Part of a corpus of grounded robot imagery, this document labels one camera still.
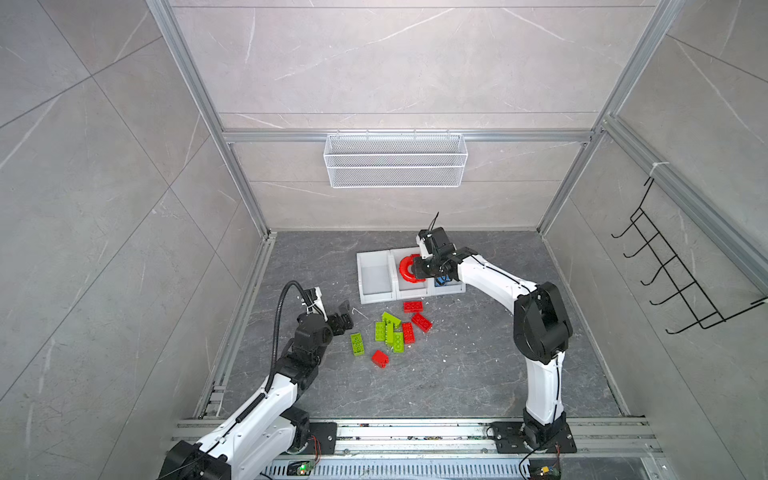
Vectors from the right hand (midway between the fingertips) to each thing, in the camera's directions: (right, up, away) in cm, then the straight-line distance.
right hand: (415, 265), depth 97 cm
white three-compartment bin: (-12, -5, +8) cm, 16 cm away
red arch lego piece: (-4, -1, -2) cm, 5 cm away
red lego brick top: (-1, -13, -1) cm, 14 cm away
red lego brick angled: (+2, -18, -4) cm, 19 cm away
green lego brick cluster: (-10, -21, -6) cm, 24 cm away
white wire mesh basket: (-6, +36, +4) cm, 36 cm away
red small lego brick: (-11, -27, -11) cm, 32 cm away
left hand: (-25, -9, -13) cm, 29 cm away
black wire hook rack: (+56, -6, -31) cm, 64 cm away
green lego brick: (-18, -23, -8) cm, 31 cm away
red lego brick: (-3, -21, -6) cm, 22 cm away
